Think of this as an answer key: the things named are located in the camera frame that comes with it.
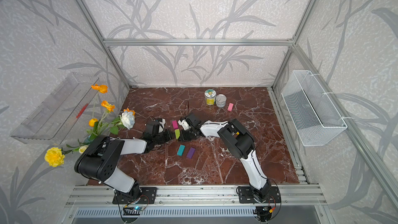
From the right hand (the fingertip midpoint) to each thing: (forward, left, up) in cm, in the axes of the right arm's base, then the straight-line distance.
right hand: (178, 138), depth 93 cm
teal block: (-7, -3, 0) cm, 8 cm away
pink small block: (+24, -34, 0) cm, 41 cm away
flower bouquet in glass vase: (-20, +40, +28) cm, 53 cm away
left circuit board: (-35, +16, -2) cm, 39 cm away
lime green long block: (+3, +1, 0) cm, 4 cm away
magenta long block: (+10, +3, 0) cm, 10 cm away
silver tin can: (+27, -27, +5) cm, 38 cm away
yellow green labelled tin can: (+27, -20, +7) cm, 35 cm away
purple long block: (-9, -8, +1) cm, 12 cm away
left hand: (+3, +2, +1) cm, 4 cm away
